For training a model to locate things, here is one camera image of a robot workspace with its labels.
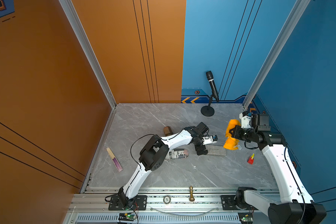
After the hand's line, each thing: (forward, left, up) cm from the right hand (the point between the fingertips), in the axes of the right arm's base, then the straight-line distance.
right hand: (231, 130), depth 77 cm
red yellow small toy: (-8, -16, -21) cm, 27 cm away
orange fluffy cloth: (-6, +1, -2) cm, 7 cm away
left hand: (+3, +11, -19) cm, 22 cm away
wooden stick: (-8, +70, -21) cm, 74 cm away
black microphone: (+41, +7, +9) cm, 42 cm away
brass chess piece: (-29, +23, -21) cm, 43 cm away
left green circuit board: (-37, +57, -24) cm, 72 cm away
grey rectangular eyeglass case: (-2, +4, -19) cm, 19 cm away
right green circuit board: (-37, -5, -25) cm, 45 cm away
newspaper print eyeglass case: (-5, +29, -19) cm, 35 cm away
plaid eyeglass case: (+13, +37, -20) cm, 44 cm away
